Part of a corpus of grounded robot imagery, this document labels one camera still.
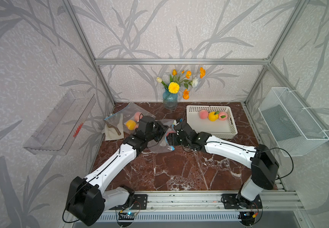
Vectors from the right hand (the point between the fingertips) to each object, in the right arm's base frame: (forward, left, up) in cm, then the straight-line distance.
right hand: (170, 136), depth 82 cm
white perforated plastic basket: (+15, -40, -16) cm, 46 cm away
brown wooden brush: (+13, +39, -14) cm, 44 cm away
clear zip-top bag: (+21, +42, -14) cm, 49 cm away
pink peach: (-2, -1, +8) cm, 8 cm away
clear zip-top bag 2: (-6, +4, +1) cm, 7 cm away
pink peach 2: (+23, -39, -10) cm, 46 cm away
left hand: (+2, 0, +8) cm, 8 cm away
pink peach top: (+25, -24, -10) cm, 36 cm away
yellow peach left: (+23, -32, -10) cm, 40 cm away
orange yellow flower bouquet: (+40, -8, +8) cm, 42 cm away
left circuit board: (-37, +23, -17) cm, 47 cm away
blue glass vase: (+36, +1, -5) cm, 36 cm away
